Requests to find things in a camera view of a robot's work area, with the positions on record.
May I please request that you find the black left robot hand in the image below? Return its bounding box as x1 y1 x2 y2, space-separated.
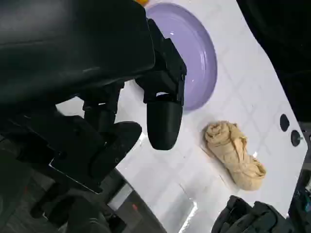
0 0 188 195

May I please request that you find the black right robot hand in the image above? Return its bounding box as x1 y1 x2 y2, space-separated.
210 195 290 233

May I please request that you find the beige towel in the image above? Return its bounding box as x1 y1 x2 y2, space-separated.
203 120 267 192

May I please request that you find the black round table knob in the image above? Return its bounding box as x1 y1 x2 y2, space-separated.
279 114 291 132
291 129 304 148

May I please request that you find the lilac plate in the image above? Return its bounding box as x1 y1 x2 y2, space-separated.
135 2 218 112

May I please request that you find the tangle of background cables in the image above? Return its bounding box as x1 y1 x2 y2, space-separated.
289 167 311 233

